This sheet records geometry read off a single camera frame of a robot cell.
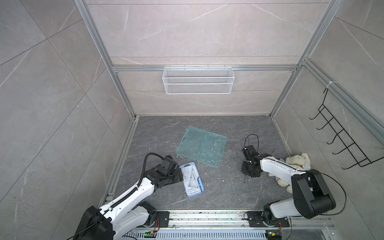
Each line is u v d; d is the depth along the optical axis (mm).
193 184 839
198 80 1009
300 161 857
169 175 661
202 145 1009
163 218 730
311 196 429
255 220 726
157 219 729
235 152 986
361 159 589
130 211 575
